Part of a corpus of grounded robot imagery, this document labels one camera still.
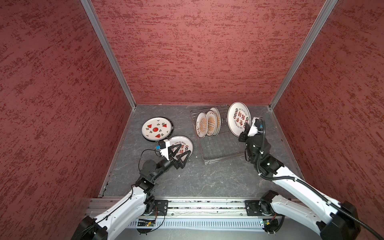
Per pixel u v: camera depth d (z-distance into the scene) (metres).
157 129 1.03
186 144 0.98
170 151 0.74
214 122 0.95
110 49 0.88
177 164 0.65
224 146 0.97
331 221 0.39
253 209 0.74
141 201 0.57
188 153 0.68
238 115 0.79
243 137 0.67
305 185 0.47
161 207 0.74
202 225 0.77
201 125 0.98
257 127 0.60
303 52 0.88
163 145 0.64
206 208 0.76
